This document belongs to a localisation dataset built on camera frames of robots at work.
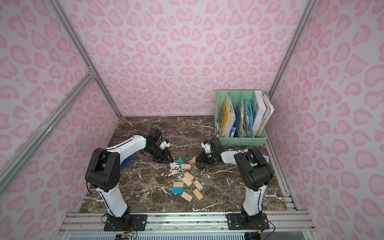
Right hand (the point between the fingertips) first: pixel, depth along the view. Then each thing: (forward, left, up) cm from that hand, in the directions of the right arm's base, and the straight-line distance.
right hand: (196, 160), depth 94 cm
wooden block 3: (-16, -1, 0) cm, 16 cm away
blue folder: (+17, -32, +21) cm, 42 cm away
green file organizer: (+17, -27, +20) cm, 38 cm away
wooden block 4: (-20, -1, 0) cm, 20 cm away
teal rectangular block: (-19, +10, +1) cm, 21 cm away
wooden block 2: (-13, +5, 0) cm, 14 cm away
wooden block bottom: (-22, +5, 0) cm, 22 cm away
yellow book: (+26, -18, +15) cm, 35 cm away
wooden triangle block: (-1, +2, +1) cm, 3 cm away
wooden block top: (-5, +6, 0) cm, 8 cm away
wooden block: (-11, +5, 0) cm, 12 cm away
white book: (+22, -40, +22) cm, 51 cm away
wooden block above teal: (-16, +10, +1) cm, 19 cm away
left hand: (-3, +14, +6) cm, 16 cm away
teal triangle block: (-1, +10, +1) cm, 10 cm away
